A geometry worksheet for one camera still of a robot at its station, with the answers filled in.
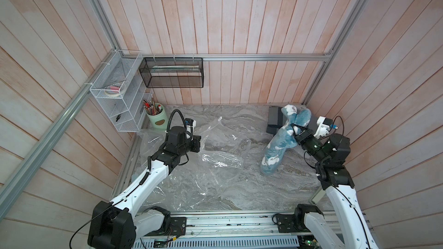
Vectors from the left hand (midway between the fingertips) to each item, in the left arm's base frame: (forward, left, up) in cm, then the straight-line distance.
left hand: (200, 139), depth 82 cm
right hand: (-1, -39, +15) cm, 41 cm away
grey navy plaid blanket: (+18, -44, -7) cm, 48 cm away
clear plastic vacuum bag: (-15, -1, -17) cm, 23 cm away
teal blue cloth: (-9, -34, +15) cm, 38 cm away
